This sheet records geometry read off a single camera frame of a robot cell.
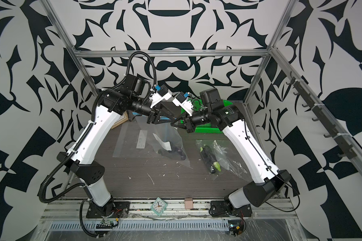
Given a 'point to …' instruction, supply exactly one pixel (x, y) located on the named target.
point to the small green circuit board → (105, 224)
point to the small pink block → (188, 202)
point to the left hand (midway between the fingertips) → (171, 115)
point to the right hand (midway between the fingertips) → (172, 121)
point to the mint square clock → (159, 206)
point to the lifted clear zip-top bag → (218, 159)
